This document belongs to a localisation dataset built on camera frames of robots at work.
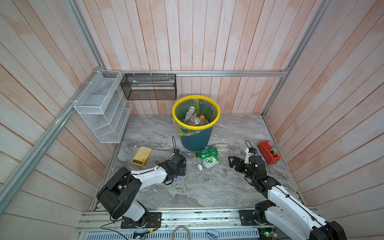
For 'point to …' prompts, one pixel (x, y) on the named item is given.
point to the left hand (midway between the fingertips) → (178, 169)
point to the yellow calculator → (141, 156)
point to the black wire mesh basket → (149, 86)
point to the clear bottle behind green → (222, 149)
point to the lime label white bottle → (210, 162)
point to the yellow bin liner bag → (204, 105)
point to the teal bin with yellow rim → (195, 143)
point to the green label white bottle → (191, 116)
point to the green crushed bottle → (208, 152)
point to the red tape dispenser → (269, 153)
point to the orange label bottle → (202, 118)
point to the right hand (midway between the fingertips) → (234, 159)
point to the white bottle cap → (200, 167)
